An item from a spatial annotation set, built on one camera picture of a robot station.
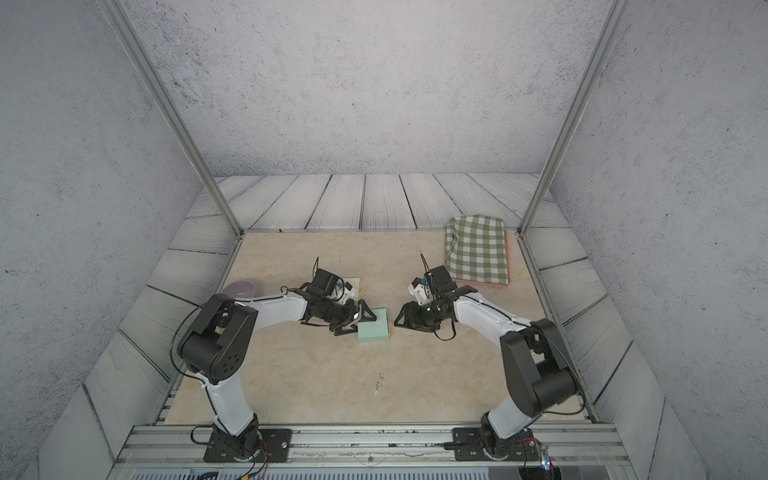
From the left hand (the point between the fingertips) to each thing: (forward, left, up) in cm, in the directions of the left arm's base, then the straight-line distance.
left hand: (372, 324), depth 90 cm
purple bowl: (+19, +48, -7) cm, 52 cm away
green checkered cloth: (+33, -38, -4) cm, 50 cm away
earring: (-17, -1, -5) cm, 18 cm away
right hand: (-2, -9, +3) cm, 10 cm away
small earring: (-13, -3, -5) cm, 14 cm away
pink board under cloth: (+25, -48, -4) cm, 55 cm away
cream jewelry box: (+16, +6, -1) cm, 17 cm away
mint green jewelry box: (-1, -1, -3) cm, 3 cm away
